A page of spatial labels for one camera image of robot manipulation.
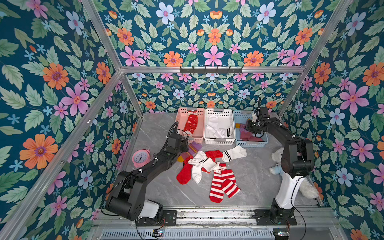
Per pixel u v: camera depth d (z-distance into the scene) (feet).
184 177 2.87
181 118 3.88
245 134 3.34
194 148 3.25
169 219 2.41
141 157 3.05
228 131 3.53
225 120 3.76
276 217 2.20
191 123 3.68
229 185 2.71
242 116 3.77
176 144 2.38
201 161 3.00
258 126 2.42
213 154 3.14
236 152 3.23
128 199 1.39
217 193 2.68
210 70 3.01
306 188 2.45
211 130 3.56
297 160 1.73
